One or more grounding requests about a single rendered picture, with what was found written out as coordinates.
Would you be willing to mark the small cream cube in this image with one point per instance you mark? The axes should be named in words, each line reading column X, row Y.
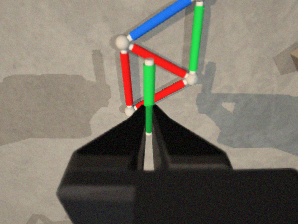
column 294, row 56

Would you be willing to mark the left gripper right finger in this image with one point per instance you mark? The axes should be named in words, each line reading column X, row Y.
column 182, row 149

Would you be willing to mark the red rod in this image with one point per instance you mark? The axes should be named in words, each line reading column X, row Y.
column 165, row 92
column 126, row 77
column 158, row 60

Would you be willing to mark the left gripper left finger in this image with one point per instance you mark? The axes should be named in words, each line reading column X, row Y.
column 117, row 147

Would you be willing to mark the blue rod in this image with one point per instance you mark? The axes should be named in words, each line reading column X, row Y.
column 158, row 19

